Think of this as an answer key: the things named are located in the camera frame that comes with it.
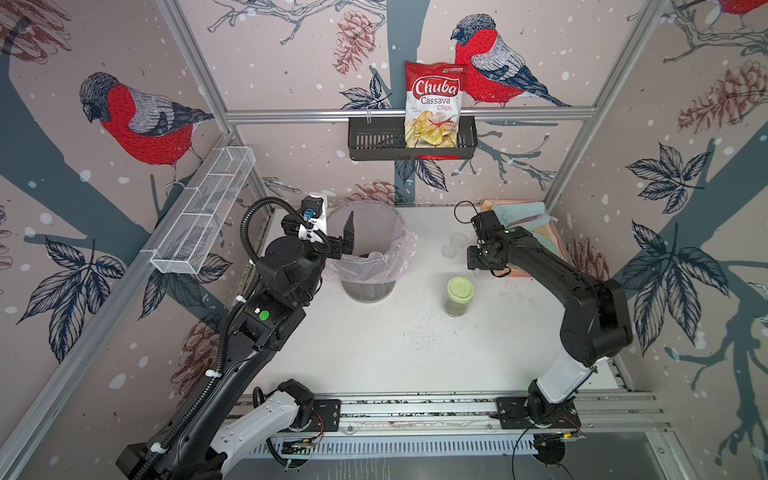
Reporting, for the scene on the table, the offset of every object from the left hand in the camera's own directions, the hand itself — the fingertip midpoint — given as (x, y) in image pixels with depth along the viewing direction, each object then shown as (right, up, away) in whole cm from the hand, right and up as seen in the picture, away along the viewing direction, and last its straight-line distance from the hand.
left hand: (332, 203), depth 61 cm
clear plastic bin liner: (+10, -10, +18) cm, 23 cm away
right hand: (+39, -15, +32) cm, 52 cm away
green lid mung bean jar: (+32, -23, +21) cm, 44 cm away
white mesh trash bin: (+5, -25, +29) cm, 38 cm away
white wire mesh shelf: (-38, +1, +17) cm, 41 cm away
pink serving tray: (+74, -5, +53) cm, 91 cm away
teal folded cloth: (+67, 0, +56) cm, 88 cm away
